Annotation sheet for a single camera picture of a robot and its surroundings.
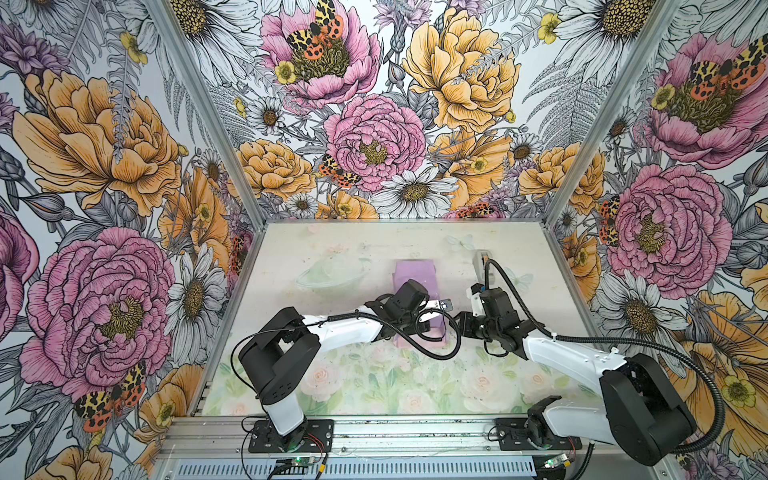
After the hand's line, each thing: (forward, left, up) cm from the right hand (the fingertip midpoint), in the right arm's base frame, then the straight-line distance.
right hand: (455, 332), depth 88 cm
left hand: (+6, +10, +2) cm, 12 cm away
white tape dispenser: (+27, -12, -2) cm, 30 cm away
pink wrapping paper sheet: (+21, +7, +2) cm, 22 cm away
